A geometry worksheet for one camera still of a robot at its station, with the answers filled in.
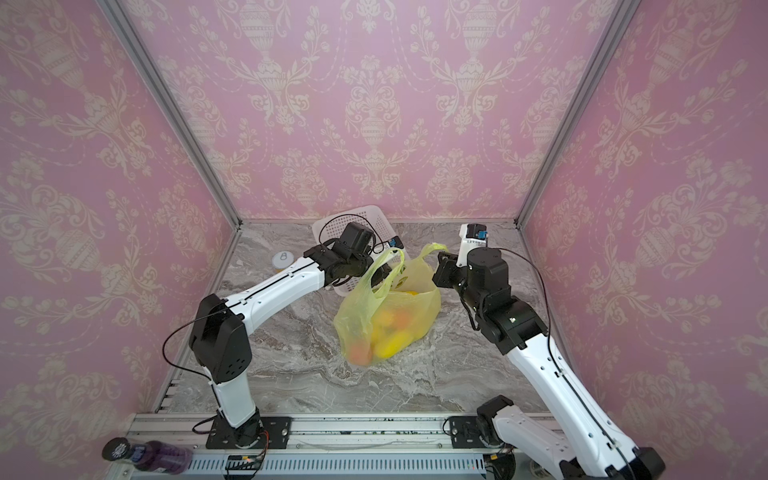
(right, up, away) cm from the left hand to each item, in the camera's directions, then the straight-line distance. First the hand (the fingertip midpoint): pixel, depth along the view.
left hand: (388, 268), depth 85 cm
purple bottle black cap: (-49, -37, -23) cm, 66 cm away
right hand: (+12, +4, -15) cm, 20 cm away
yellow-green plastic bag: (0, -8, -14) cm, 17 cm away
